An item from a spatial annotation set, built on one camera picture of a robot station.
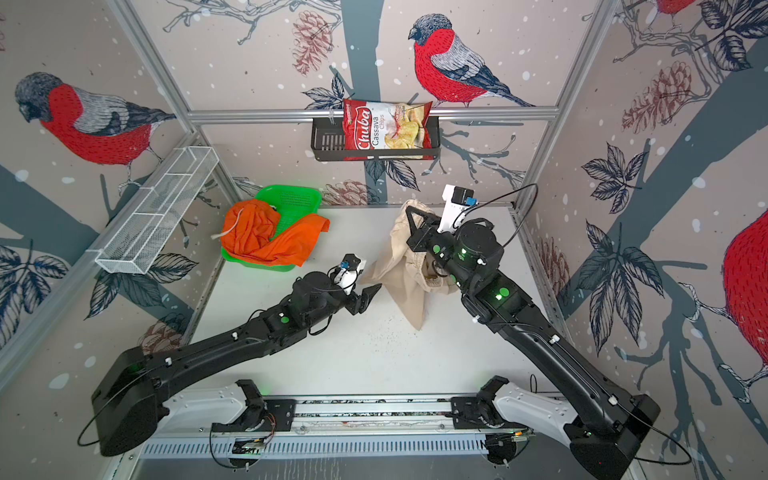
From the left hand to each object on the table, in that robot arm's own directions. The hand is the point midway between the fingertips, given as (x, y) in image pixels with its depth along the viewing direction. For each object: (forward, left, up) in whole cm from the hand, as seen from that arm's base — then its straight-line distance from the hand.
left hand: (370, 277), depth 74 cm
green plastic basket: (+50, +35, -21) cm, 64 cm away
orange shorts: (+28, +44, -12) cm, 54 cm away
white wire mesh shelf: (+6, +57, +8) cm, 58 cm away
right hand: (+3, -7, +20) cm, 21 cm away
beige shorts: (-1, -9, +4) cm, 10 cm away
